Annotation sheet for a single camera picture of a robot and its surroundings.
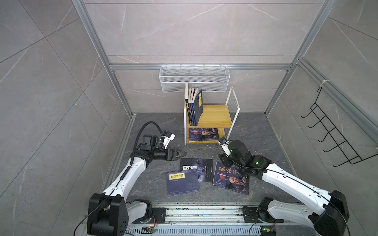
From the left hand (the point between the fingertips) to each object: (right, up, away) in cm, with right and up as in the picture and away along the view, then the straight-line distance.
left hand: (183, 153), depth 77 cm
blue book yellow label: (+8, +26, +7) cm, 28 cm away
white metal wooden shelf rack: (+19, +20, +13) cm, 30 cm away
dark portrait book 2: (+28, -17, +8) cm, 34 cm away
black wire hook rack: (+71, +7, -14) cm, 72 cm away
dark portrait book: (+12, +9, +22) cm, 26 cm away
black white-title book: (+13, -11, +12) cm, 21 cm away
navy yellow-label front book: (-1, -18, +6) cm, 19 cm away
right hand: (+23, 0, +2) cm, 23 cm away
